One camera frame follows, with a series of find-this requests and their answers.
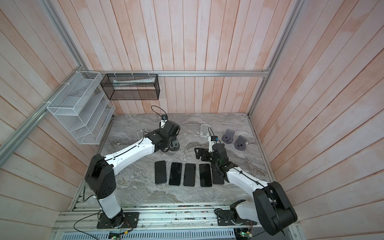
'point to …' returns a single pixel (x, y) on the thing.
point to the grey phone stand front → (228, 138)
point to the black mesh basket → (131, 86)
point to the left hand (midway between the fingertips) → (167, 133)
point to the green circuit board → (246, 234)
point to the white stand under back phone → (204, 131)
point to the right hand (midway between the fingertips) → (200, 149)
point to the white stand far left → (137, 133)
